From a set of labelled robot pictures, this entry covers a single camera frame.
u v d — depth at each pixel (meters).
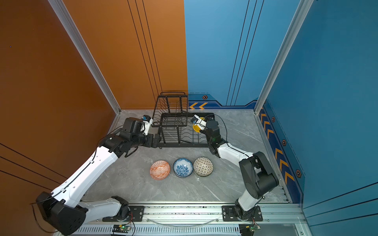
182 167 0.87
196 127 0.90
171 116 0.94
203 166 0.87
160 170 0.87
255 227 0.69
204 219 0.72
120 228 0.71
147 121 0.67
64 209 0.37
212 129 0.66
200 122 0.76
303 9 0.70
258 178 0.45
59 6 0.69
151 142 0.67
